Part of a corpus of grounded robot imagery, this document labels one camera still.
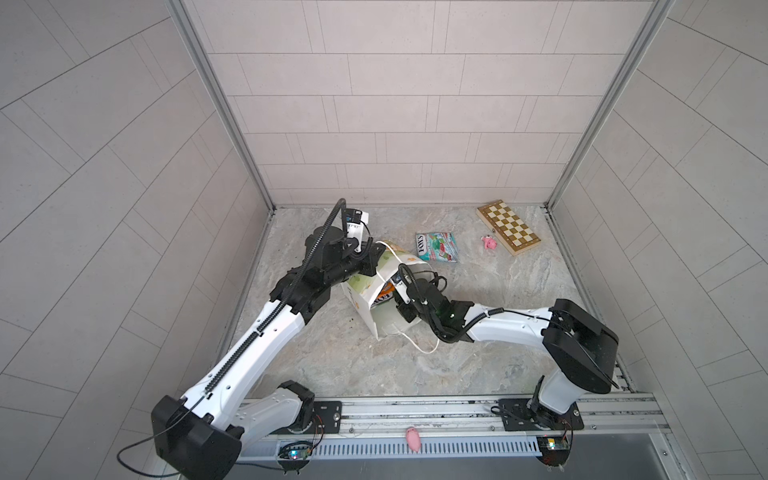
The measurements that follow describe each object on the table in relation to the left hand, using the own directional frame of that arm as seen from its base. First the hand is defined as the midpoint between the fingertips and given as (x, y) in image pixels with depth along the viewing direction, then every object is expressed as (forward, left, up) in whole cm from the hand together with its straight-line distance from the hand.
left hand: (391, 245), depth 69 cm
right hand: (-2, -1, -21) cm, 22 cm away
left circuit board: (-39, +21, -25) cm, 50 cm away
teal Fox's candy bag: (+19, -15, -27) cm, 36 cm away
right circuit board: (-37, -38, -29) cm, 61 cm away
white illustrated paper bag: (-8, +4, -8) cm, 12 cm away
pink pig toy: (+21, -33, -27) cm, 48 cm away
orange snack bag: (-2, +2, -21) cm, 21 cm away
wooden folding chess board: (+28, -42, -27) cm, 57 cm away
